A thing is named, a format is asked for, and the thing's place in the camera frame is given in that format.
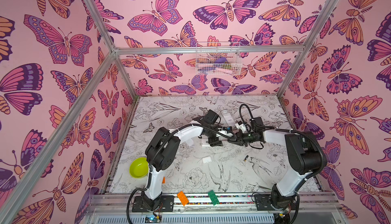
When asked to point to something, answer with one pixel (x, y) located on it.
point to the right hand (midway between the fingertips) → (229, 139)
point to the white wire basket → (218, 58)
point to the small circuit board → (151, 218)
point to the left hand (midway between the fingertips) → (222, 136)
